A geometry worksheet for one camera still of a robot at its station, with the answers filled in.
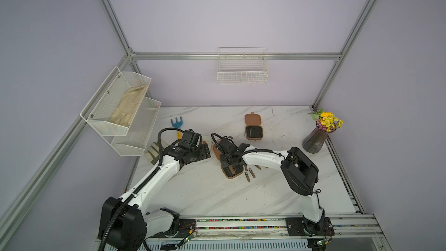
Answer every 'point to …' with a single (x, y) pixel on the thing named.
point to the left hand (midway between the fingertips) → (202, 155)
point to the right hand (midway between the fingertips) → (222, 163)
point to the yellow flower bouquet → (326, 121)
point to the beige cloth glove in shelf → (123, 111)
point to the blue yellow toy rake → (177, 125)
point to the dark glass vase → (313, 142)
